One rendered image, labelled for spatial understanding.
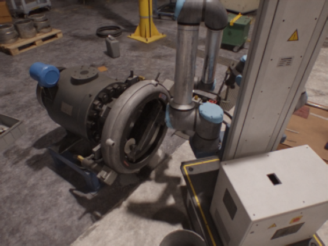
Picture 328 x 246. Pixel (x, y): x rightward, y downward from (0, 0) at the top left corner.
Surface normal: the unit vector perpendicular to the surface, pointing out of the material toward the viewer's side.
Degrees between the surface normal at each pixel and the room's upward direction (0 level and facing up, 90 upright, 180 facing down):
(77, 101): 44
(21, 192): 0
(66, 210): 0
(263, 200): 0
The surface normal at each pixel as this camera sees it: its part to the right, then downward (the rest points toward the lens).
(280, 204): 0.00, -0.77
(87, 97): -0.30, -0.36
